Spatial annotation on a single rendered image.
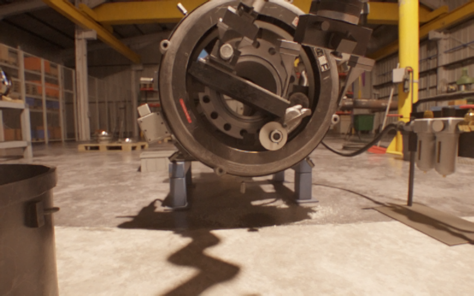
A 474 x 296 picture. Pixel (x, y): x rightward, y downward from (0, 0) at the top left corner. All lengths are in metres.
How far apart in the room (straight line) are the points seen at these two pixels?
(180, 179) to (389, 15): 14.45
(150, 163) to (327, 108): 1.90
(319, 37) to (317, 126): 0.58
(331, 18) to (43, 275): 0.59
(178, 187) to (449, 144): 1.25
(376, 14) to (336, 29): 14.24
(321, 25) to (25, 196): 0.47
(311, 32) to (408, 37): 4.21
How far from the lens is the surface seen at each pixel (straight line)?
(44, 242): 0.41
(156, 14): 13.29
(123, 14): 13.86
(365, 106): 8.61
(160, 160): 2.49
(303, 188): 1.39
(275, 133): 0.88
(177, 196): 1.29
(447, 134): 1.22
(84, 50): 13.55
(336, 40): 0.45
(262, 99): 0.90
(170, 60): 0.94
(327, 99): 1.02
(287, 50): 0.46
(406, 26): 4.70
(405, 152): 3.51
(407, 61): 4.55
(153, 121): 0.95
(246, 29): 0.92
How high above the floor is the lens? 0.42
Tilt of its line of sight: 5 degrees down
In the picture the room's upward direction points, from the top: 1 degrees counter-clockwise
